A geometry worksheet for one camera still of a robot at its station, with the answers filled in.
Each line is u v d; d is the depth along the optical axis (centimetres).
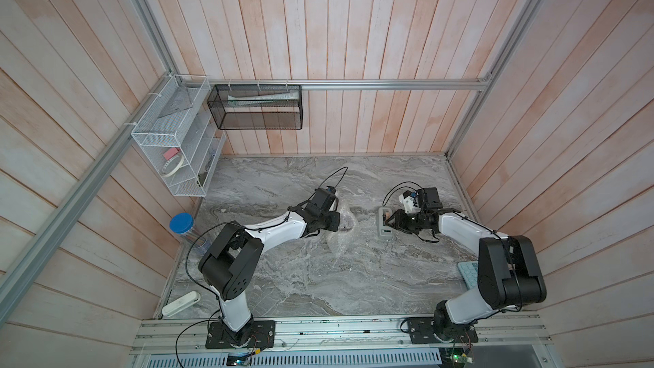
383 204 100
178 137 69
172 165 81
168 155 82
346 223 88
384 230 93
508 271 45
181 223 75
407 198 86
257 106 106
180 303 76
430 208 73
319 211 71
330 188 83
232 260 48
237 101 89
